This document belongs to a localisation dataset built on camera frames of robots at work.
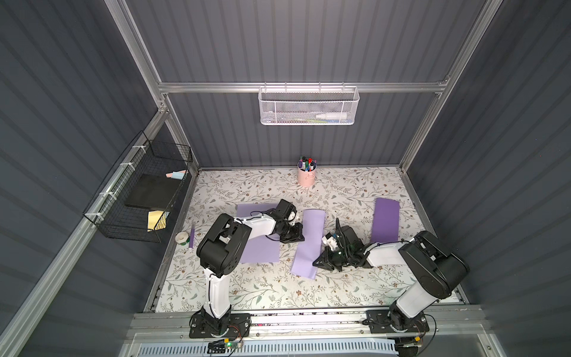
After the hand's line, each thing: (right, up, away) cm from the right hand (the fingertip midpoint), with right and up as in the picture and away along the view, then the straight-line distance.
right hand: (314, 267), depth 86 cm
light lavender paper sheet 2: (0, +12, +8) cm, 15 cm away
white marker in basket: (+9, +62, +8) cm, 63 cm away
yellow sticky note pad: (-46, +22, -25) cm, 57 cm away
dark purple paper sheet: (+34, +16, +14) cm, 40 cm away
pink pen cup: (-2, +39, +19) cm, 43 cm away
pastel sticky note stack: (-52, +36, -2) cm, 63 cm away
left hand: (-2, +9, +7) cm, 11 cm away
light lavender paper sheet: (-20, +6, +5) cm, 22 cm away
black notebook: (-56, +30, -11) cm, 64 cm away
